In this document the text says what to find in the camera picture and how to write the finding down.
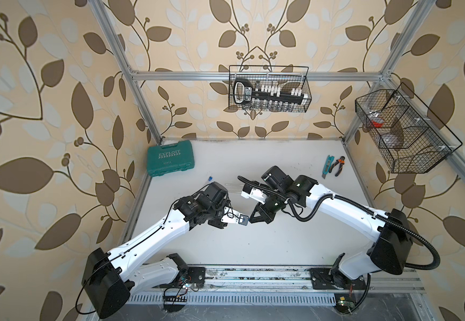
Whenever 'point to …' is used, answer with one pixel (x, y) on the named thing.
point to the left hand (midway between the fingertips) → (230, 206)
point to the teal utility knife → (327, 165)
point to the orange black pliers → (341, 161)
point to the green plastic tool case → (170, 156)
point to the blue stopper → (210, 178)
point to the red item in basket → (377, 124)
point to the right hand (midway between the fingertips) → (250, 218)
